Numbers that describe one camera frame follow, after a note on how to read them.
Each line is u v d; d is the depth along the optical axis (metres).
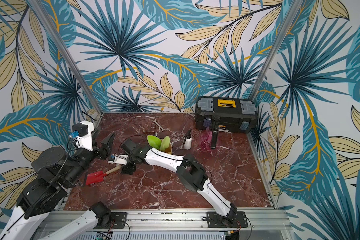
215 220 0.73
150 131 1.08
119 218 0.73
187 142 0.91
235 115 0.95
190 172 0.55
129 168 0.75
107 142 0.48
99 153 0.47
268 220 0.78
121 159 0.72
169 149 0.90
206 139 0.97
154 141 0.87
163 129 1.10
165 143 0.84
